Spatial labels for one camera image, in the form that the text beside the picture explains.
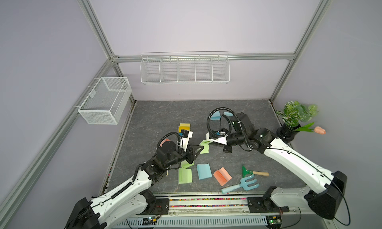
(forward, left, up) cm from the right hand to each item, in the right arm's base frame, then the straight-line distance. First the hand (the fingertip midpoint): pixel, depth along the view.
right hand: (210, 139), depth 71 cm
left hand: (-3, +4, -3) cm, 6 cm away
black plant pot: (+11, -47, -13) cm, 50 cm away
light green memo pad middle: (-3, +13, -23) cm, 27 cm away
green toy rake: (-8, -21, -24) cm, 33 cm away
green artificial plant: (+15, -46, +2) cm, 48 cm away
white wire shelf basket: (+52, +14, +6) cm, 54 cm away
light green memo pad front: (-10, +13, -23) cm, 29 cm away
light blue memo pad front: (-7, +2, -24) cm, 25 cm away
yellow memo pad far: (+24, +15, -24) cm, 38 cm away
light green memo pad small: (-3, +3, +1) cm, 4 cm away
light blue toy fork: (-15, -19, -23) cm, 33 cm away
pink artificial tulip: (+4, -52, +3) cm, 53 cm away
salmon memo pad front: (-11, -7, -19) cm, 24 cm away
